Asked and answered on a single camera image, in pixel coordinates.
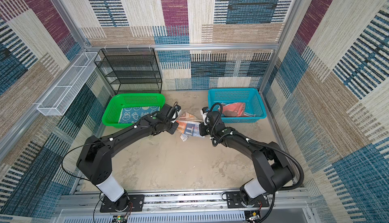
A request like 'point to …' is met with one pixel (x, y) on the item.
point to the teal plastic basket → (255, 110)
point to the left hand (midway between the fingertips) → (173, 121)
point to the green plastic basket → (111, 114)
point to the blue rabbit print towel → (131, 115)
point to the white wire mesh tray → (57, 102)
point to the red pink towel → (234, 109)
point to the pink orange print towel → (189, 125)
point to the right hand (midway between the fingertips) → (201, 126)
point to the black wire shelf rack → (130, 70)
